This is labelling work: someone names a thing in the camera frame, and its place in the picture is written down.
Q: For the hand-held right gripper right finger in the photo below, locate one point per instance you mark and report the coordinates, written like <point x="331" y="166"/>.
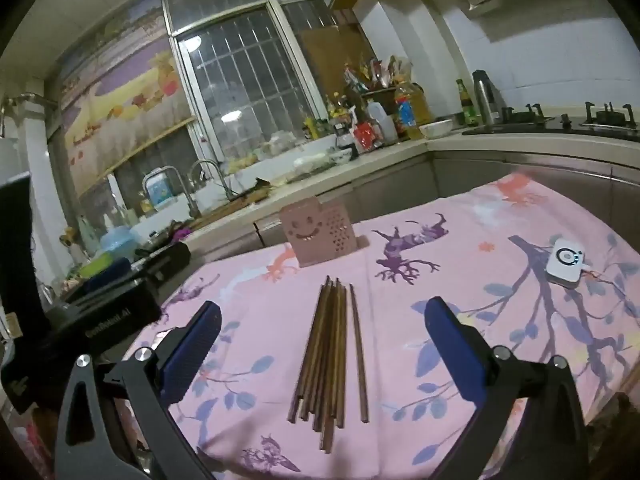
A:
<point x="455" y="355"/>

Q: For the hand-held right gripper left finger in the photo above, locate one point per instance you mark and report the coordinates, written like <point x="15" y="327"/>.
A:
<point x="192" y="350"/>

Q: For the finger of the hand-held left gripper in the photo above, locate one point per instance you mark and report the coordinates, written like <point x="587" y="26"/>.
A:
<point x="107" y="274"/>
<point x="165" y="262"/>

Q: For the bundle of wooden chopsticks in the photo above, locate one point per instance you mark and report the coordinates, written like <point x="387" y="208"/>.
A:
<point x="325" y="360"/>

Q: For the pink smiley chopstick holder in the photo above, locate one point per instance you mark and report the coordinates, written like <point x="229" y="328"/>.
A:
<point x="310" y="232"/>

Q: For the green plastic basin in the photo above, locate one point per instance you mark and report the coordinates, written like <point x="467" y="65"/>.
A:
<point x="95" y="266"/>

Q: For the purple cloth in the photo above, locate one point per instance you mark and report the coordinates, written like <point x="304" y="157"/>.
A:
<point x="182" y="234"/>

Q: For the light blue plastic container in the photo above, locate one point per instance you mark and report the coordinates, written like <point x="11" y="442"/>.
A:
<point x="119" y="242"/>

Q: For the pink printed tablecloth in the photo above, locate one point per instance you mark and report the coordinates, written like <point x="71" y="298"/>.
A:
<point x="425" y="310"/>

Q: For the white detergent jug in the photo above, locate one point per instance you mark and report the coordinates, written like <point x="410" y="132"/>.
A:
<point x="161" y="191"/>

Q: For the chrome faucet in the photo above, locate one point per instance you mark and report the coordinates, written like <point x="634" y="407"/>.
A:
<point x="184" y="185"/>
<point x="220" y="175"/>

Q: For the wooden cutting board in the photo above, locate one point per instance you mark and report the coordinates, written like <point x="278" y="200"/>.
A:
<point x="235" y="205"/>

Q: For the white square device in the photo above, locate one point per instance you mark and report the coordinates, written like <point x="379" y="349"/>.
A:
<point x="564" y="262"/>

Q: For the white water heater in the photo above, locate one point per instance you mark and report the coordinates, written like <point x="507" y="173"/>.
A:
<point x="9" y="160"/>

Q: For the metal pipe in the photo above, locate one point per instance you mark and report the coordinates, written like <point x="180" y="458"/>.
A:
<point x="27" y="100"/>

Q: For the barred window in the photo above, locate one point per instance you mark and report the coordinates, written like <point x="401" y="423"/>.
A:
<point x="245" y="75"/>

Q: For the blue patterned bowl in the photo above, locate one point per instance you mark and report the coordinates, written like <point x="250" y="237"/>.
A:
<point x="342" y="156"/>

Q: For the cluster of sauce bottles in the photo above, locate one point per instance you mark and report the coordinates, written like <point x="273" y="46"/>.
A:
<point x="332" y="117"/>

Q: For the white bowl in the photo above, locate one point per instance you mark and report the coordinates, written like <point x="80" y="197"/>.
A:
<point x="436" y="129"/>

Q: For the red snack packet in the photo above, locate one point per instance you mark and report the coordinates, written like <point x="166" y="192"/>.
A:
<point x="366" y="137"/>

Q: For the white plastic jug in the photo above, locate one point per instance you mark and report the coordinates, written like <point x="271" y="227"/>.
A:
<point x="382" y="125"/>

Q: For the yellow cooking oil bottle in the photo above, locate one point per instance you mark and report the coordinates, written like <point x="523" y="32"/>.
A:
<point x="412" y="110"/>

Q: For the green sauce bottle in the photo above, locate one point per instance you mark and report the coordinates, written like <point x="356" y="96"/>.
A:
<point x="467" y="105"/>

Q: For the black gas stove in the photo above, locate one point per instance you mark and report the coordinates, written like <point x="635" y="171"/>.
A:
<point x="550" y="122"/>

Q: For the steel kettle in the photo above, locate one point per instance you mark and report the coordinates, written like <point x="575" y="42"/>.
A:
<point x="486" y="97"/>

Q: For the brown wooden board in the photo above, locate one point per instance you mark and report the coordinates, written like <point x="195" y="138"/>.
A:
<point x="335" y="60"/>

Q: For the rack of snack packets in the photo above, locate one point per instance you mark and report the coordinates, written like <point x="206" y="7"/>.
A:
<point x="382" y="77"/>

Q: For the fruit wall poster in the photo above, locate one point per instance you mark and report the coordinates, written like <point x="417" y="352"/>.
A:
<point x="125" y="95"/>

